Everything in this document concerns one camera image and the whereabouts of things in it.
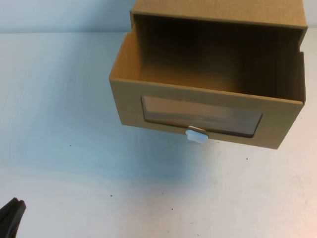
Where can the white drawer handle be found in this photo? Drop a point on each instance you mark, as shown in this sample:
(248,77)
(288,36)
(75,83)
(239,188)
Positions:
(197,135)

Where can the brown shoebox drawer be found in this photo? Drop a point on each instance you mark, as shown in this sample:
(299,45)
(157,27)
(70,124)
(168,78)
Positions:
(241,83)

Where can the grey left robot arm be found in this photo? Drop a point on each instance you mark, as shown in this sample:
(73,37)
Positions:
(10,218)

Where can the brown upper shoebox shell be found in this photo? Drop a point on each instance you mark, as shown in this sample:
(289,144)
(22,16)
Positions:
(281,13)

